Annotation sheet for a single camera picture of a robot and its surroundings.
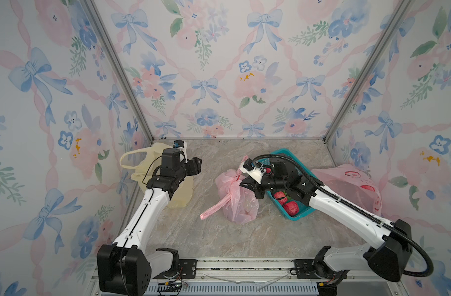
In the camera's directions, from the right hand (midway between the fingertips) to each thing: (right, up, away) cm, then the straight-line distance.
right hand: (242, 180), depth 72 cm
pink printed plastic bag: (+48, -3, +8) cm, 49 cm away
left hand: (-20, +8, +9) cm, 23 cm away
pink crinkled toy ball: (+24, -14, +12) cm, 30 cm away
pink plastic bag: (-1, -9, -1) cm, 9 cm away
